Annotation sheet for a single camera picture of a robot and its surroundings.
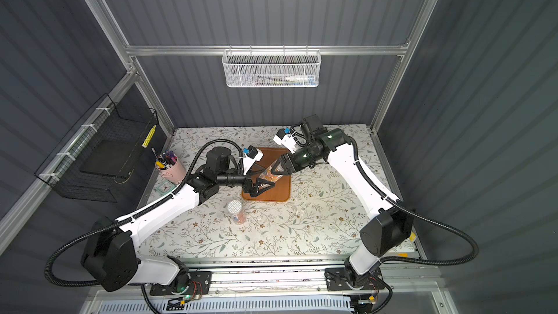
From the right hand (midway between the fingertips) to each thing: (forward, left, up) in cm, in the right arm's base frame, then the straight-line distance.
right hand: (281, 169), depth 72 cm
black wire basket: (+10, +63, +2) cm, 64 cm away
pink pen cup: (+11, +49, -15) cm, 52 cm away
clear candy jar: (-2, +5, -1) cm, 5 cm away
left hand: (-2, +3, -4) cm, 6 cm away
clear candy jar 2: (-8, +17, -15) cm, 24 cm away
